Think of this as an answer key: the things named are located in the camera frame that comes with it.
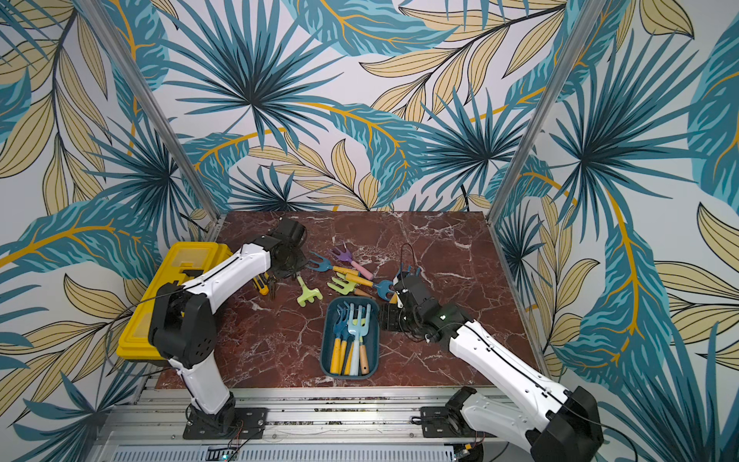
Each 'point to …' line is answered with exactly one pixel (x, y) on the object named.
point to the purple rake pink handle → (346, 256)
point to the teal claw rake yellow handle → (395, 298)
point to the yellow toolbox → (182, 262)
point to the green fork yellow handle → (348, 288)
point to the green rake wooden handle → (307, 294)
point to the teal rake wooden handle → (365, 370)
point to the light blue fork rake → (358, 332)
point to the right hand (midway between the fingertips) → (385, 316)
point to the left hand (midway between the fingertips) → (298, 268)
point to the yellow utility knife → (263, 290)
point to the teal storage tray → (373, 345)
